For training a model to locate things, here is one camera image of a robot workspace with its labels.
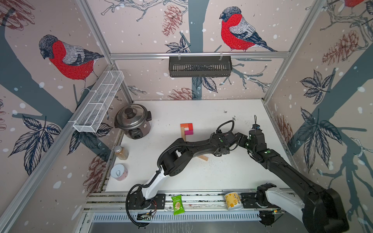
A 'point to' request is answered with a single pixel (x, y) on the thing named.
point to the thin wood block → (182, 134)
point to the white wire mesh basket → (91, 117)
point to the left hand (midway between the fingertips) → (227, 148)
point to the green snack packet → (178, 205)
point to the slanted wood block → (203, 158)
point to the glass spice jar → (121, 153)
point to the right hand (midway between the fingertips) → (240, 135)
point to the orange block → (184, 125)
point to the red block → (190, 125)
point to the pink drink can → (119, 172)
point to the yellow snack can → (233, 201)
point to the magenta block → (189, 132)
